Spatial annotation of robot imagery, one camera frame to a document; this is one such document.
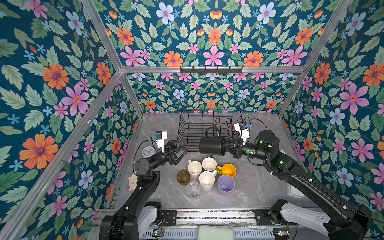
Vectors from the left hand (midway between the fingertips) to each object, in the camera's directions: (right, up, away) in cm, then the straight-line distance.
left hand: (187, 146), depth 63 cm
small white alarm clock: (-28, -7, +31) cm, 42 cm away
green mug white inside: (+10, -13, +22) cm, 27 cm away
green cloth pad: (+12, -40, +5) cm, 42 cm away
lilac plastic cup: (+19, -23, +18) cm, 35 cm away
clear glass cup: (+2, -27, +20) cm, 34 cm away
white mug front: (+9, -22, +21) cm, 32 cm away
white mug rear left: (+2, -16, +24) cm, 29 cm away
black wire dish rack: (-1, +10, +49) cm, 50 cm away
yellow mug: (+21, -16, +24) cm, 36 cm away
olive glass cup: (-5, -21, +24) cm, 32 cm away
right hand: (+15, +1, +1) cm, 15 cm away
